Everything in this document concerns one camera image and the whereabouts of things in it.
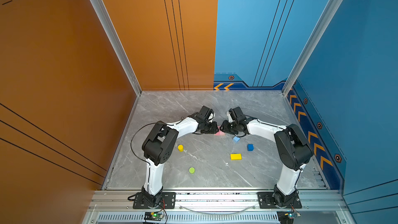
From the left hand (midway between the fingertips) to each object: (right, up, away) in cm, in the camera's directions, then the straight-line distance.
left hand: (218, 129), depth 95 cm
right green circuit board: (+30, -37, -25) cm, 53 cm away
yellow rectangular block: (+10, -15, -7) cm, 19 cm away
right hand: (+1, 0, 0) cm, 1 cm away
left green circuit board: (-32, -36, -25) cm, 54 cm away
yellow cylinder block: (-22, -10, -6) cm, 25 cm away
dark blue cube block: (+19, -10, -4) cm, 22 cm away
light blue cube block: (+10, -5, -4) cm, 12 cm away
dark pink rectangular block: (+1, -3, -2) cm, 3 cm away
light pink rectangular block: (+3, -2, -5) cm, 6 cm away
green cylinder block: (-15, -20, -14) cm, 29 cm away
